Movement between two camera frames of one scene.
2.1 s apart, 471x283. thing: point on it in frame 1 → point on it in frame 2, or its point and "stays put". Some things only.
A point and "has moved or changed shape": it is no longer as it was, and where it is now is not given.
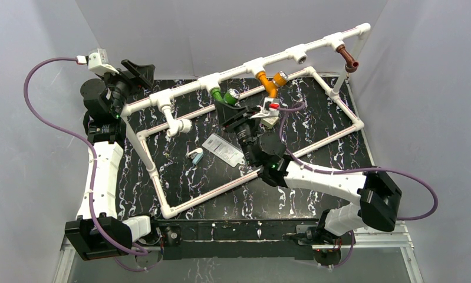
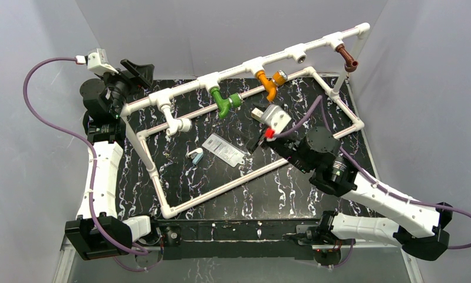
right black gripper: [251, 117] → [251, 145]
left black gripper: [110, 78] stays put
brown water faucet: [352, 65] stays put
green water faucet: [230, 97] has moved or changed shape
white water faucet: [183, 125] stays put
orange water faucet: [280, 79] stays put
